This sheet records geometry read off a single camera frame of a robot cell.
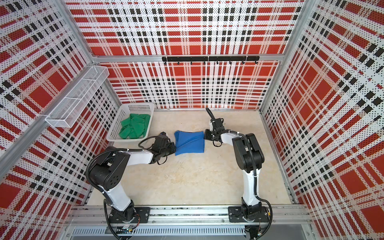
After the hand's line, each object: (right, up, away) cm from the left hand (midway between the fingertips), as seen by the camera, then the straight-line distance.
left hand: (176, 148), depth 97 cm
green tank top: (-31, +14, +7) cm, 35 cm away
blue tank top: (+9, +4, +1) cm, 9 cm away
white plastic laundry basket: (-43, +24, +14) cm, 51 cm away
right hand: (+20, +9, +5) cm, 22 cm away
